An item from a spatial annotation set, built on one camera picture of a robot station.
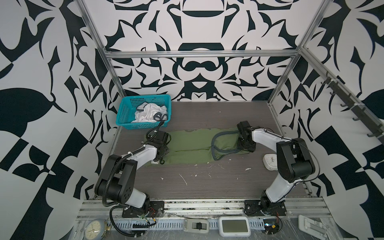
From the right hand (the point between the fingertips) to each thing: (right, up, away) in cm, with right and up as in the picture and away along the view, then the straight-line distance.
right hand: (244, 146), depth 95 cm
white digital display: (-14, -29, -28) cm, 43 cm away
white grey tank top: (-59, +21, 0) cm, 63 cm away
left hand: (-50, -1, -2) cm, 50 cm away
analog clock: (-75, -30, -29) cm, 86 cm away
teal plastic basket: (-80, +26, +16) cm, 85 cm away
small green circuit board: (+5, -33, -24) cm, 41 cm away
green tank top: (-29, 0, +1) cm, 29 cm away
